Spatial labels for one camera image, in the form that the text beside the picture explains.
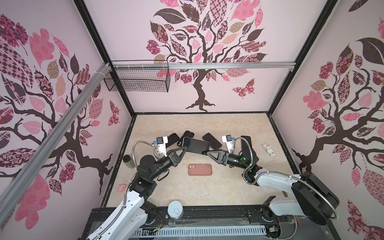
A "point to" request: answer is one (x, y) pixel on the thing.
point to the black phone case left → (172, 139)
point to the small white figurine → (269, 150)
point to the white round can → (175, 209)
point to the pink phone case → (200, 169)
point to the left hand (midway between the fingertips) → (188, 151)
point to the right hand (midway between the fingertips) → (208, 153)
